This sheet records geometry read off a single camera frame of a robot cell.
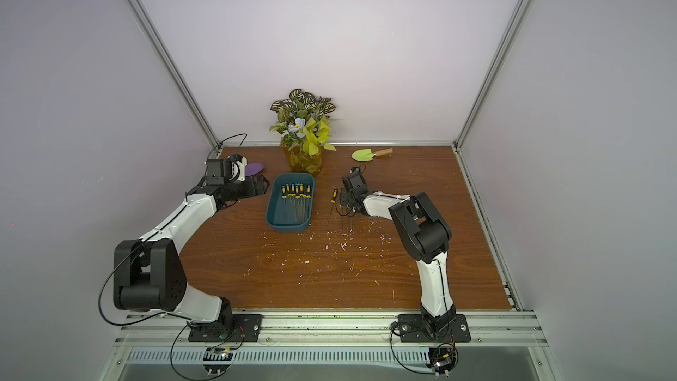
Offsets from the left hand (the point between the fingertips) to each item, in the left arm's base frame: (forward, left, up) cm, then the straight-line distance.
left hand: (260, 181), depth 91 cm
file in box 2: (+2, -11, -12) cm, 17 cm away
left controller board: (-48, +5, -16) cm, 51 cm away
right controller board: (-49, -58, -15) cm, 77 cm away
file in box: (+1, -6, -13) cm, 14 cm away
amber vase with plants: (+16, -15, +11) cm, 25 cm away
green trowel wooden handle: (+26, -39, -14) cm, 49 cm away
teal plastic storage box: (0, -9, -13) cm, 16 cm away
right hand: (+5, -31, -11) cm, 33 cm away
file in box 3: (+5, -15, -13) cm, 20 cm away
